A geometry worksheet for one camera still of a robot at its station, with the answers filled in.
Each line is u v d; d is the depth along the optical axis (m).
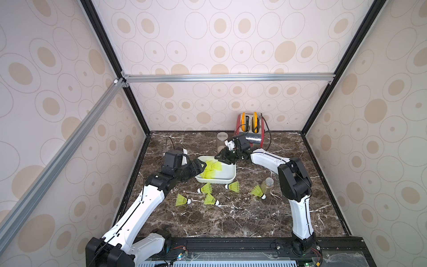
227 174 0.92
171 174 0.57
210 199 0.85
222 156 0.87
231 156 0.85
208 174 0.95
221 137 0.98
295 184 0.55
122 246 0.39
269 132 1.24
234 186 0.89
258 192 0.87
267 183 0.83
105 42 0.77
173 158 0.57
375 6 0.67
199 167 0.69
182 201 0.85
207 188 0.88
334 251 0.74
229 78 1.11
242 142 0.79
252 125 0.99
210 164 0.97
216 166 0.99
